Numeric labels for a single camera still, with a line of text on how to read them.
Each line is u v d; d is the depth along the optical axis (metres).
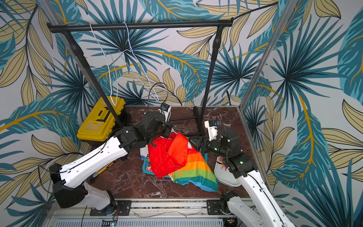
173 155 0.69
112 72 0.98
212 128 0.60
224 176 0.87
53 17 0.71
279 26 0.75
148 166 0.76
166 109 0.58
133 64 0.94
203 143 0.58
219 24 0.53
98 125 0.86
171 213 0.72
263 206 0.40
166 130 0.60
